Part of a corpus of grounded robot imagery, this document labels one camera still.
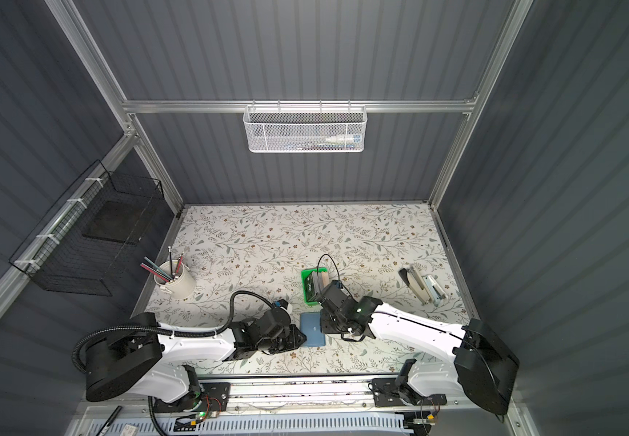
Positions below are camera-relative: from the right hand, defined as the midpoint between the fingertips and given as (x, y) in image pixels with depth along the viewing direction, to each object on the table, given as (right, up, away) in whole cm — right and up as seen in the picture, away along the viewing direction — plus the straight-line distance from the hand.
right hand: (326, 325), depth 82 cm
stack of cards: (-1, +12, +10) cm, 15 cm away
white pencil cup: (-47, +13, +3) cm, 49 cm away
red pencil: (-48, +19, +7) cm, 52 cm away
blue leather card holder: (-5, -1, +4) cm, 6 cm away
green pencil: (-55, +16, +7) cm, 58 cm away
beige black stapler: (+33, +11, +17) cm, 39 cm away
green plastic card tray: (-6, +10, +11) cm, 16 cm away
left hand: (-5, -5, 0) cm, 7 cm away
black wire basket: (-66, +25, -9) cm, 71 cm away
